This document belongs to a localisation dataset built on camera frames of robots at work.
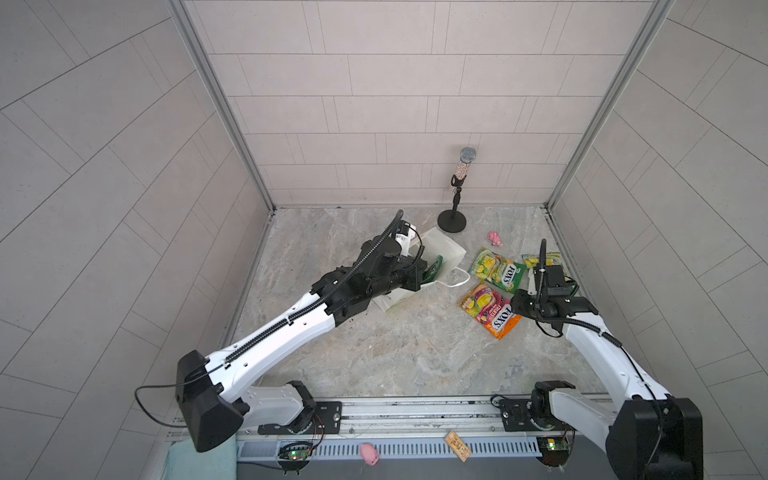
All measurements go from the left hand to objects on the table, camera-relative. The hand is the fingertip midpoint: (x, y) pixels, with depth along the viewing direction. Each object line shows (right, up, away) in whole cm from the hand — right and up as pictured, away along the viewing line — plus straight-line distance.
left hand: (437, 265), depth 67 cm
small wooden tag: (+4, -41, 0) cm, 41 cm away
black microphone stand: (+12, +11, +45) cm, 48 cm away
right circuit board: (+27, -43, +1) cm, 51 cm away
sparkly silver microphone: (+12, +30, +21) cm, 39 cm away
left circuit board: (-32, -42, -2) cm, 52 cm away
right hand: (+25, -12, +18) cm, 33 cm away
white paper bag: (0, +3, +16) cm, 17 cm away
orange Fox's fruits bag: (+18, -16, +20) cm, 31 cm away
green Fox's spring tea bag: (+23, -5, +29) cm, 37 cm away
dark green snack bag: (+1, -4, +17) cm, 17 cm away
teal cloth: (-56, -43, -3) cm, 70 cm away
